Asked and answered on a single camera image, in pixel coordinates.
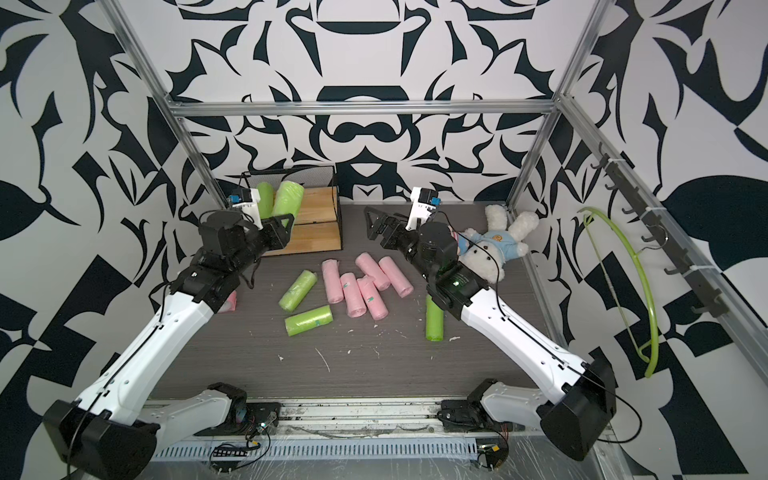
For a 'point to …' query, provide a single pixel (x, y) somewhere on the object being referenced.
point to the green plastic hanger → (653, 356)
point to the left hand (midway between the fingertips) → (283, 212)
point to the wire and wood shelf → (316, 224)
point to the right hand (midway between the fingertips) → (378, 209)
